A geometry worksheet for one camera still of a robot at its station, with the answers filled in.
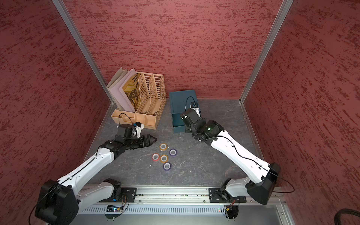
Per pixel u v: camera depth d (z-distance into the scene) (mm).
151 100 1170
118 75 945
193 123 508
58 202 389
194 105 599
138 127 756
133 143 692
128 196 750
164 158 874
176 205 736
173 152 897
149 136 741
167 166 844
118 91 871
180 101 898
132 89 977
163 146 921
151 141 754
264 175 388
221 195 657
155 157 873
